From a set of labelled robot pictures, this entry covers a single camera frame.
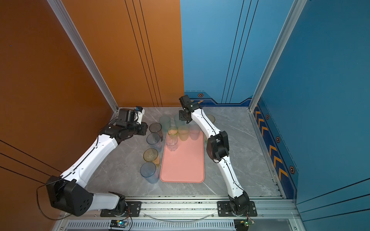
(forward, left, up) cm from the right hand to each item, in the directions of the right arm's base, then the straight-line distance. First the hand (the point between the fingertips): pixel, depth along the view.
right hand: (184, 116), depth 101 cm
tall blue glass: (-38, +19, -3) cm, 42 cm away
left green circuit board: (-61, +31, -12) cm, 69 cm away
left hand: (-16, +21, +12) cm, 29 cm away
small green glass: (-9, +8, -5) cm, 13 cm away
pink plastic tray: (-32, -1, -9) cm, 33 cm away
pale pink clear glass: (-9, -7, -6) cm, 13 cm away
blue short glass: (-17, +19, -2) cm, 26 cm away
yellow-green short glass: (-9, 0, -6) cm, 11 cm away
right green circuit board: (-61, -30, -12) cm, 69 cm away
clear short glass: (-16, +8, -8) cm, 20 cm away
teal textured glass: (-3, +4, -4) cm, 6 cm away
